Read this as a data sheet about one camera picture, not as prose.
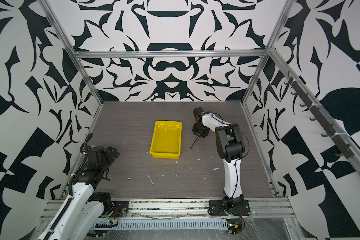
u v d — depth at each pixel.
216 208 0.74
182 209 0.76
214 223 0.71
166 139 0.98
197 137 0.99
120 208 0.73
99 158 0.63
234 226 0.71
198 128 0.89
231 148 0.57
